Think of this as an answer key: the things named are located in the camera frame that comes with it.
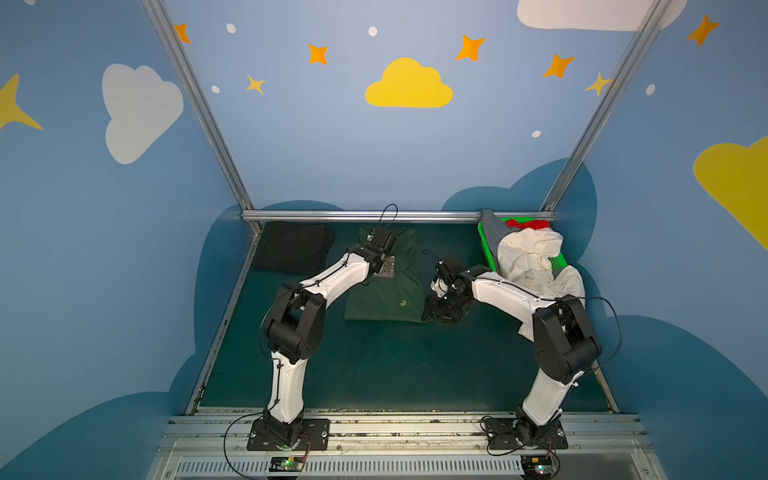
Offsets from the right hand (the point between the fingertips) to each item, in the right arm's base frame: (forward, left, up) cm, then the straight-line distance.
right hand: (431, 316), depth 90 cm
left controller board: (-39, +36, -5) cm, 53 cm away
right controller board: (-35, -25, -8) cm, 44 cm away
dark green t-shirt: (+8, +10, -4) cm, 14 cm away
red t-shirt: (+40, -40, +3) cm, 56 cm away
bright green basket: (+23, -44, +2) cm, 50 cm away
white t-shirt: (+26, -34, 0) cm, 43 cm away
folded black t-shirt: (+30, +50, -5) cm, 58 cm away
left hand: (+16, +18, +5) cm, 24 cm away
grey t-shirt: (+36, -24, +3) cm, 43 cm away
